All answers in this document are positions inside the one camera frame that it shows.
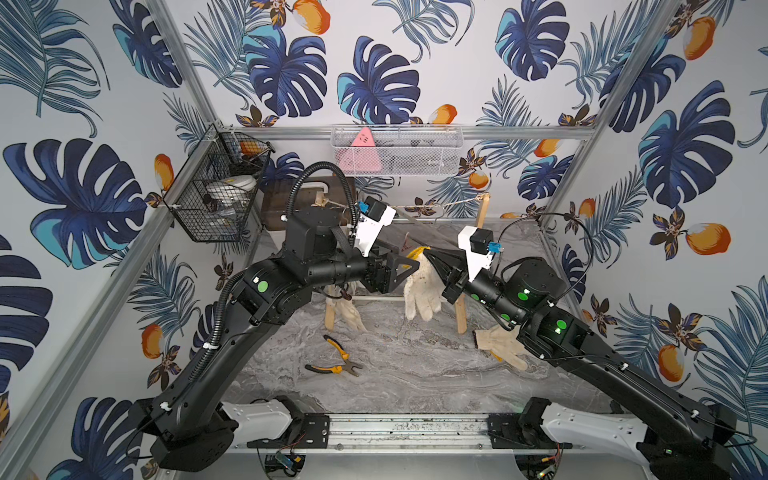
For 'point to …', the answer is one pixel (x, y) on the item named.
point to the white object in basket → (232, 190)
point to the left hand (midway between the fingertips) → (407, 250)
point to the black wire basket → (220, 154)
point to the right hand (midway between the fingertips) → (429, 244)
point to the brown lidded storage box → (310, 192)
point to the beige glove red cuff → (345, 309)
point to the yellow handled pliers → (348, 366)
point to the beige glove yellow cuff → (423, 289)
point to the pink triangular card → (362, 156)
